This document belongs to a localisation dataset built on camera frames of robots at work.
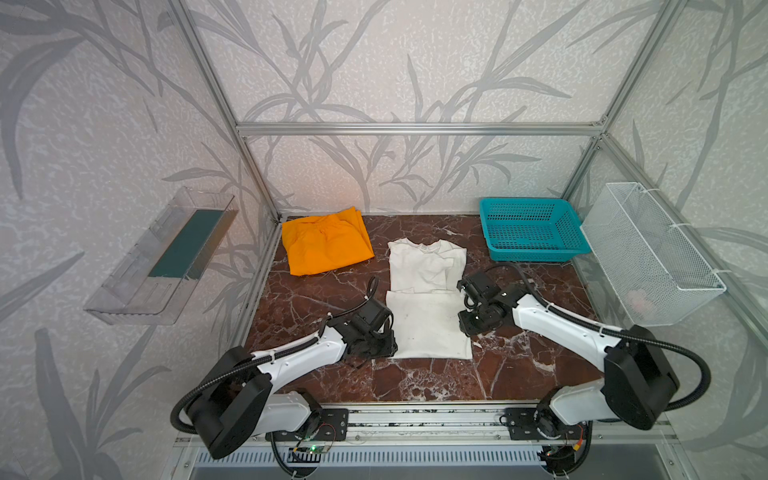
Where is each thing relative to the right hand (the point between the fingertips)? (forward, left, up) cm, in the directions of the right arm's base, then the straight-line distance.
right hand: (464, 317), depth 86 cm
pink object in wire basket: (-3, -41, +14) cm, 43 cm away
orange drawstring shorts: (+30, +48, -2) cm, 57 cm away
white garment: (+7, +10, -7) cm, 14 cm away
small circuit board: (-31, +39, -5) cm, 50 cm away
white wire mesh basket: (-2, -36, +28) cm, 46 cm away
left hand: (-6, +19, -2) cm, 20 cm away
